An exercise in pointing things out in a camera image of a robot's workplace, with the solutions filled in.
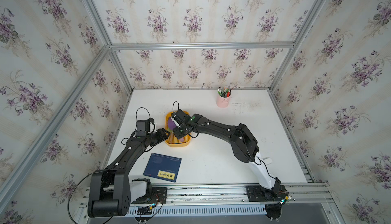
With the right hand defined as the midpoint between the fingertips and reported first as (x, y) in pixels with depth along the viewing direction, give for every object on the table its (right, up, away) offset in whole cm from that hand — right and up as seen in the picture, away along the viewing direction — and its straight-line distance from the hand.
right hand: (178, 132), depth 90 cm
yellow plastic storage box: (-5, -4, 0) cm, 6 cm away
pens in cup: (+31, +26, +13) cm, 42 cm away
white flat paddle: (+50, -14, -9) cm, 52 cm away
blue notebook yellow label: (-8, -18, -8) cm, 21 cm away
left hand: (-6, -1, -4) cm, 7 cm away
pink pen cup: (+30, +18, +15) cm, 38 cm away
